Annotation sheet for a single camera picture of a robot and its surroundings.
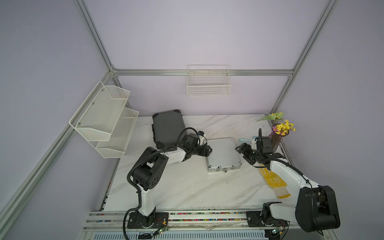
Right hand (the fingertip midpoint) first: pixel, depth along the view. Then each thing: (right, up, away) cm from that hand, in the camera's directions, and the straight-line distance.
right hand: (239, 153), depth 89 cm
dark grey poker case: (-46, +15, +16) cm, 51 cm away
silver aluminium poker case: (-9, -2, +1) cm, 10 cm away
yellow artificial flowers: (+22, +22, -3) cm, 31 cm away
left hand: (-19, +1, +7) cm, 20 cm away
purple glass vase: (+20, +14, -7) cm, 25 cm away
